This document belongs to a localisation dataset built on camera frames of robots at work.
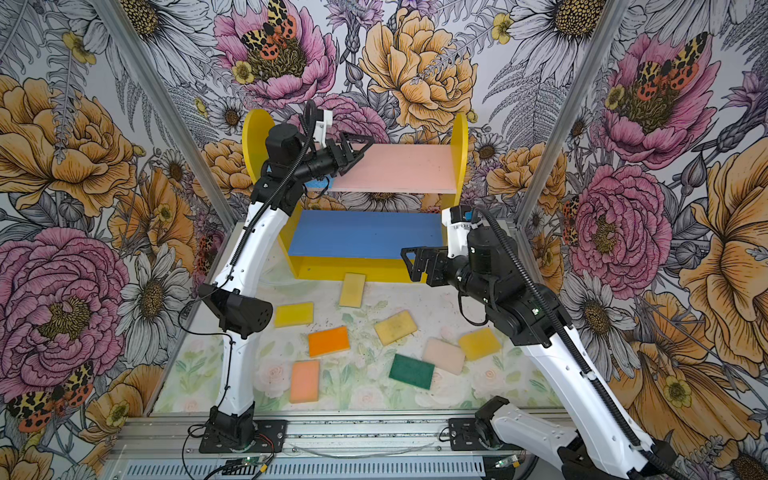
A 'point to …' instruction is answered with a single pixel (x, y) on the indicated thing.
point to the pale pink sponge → (443, 355)
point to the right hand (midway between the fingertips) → (420, 262)
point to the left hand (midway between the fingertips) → (369, 154)
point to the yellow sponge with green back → (352, 291)
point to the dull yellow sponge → (396, 327)
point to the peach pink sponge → (304, 381)
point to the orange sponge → (328, 341)
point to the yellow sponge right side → (479, 343)
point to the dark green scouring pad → (412, 371)
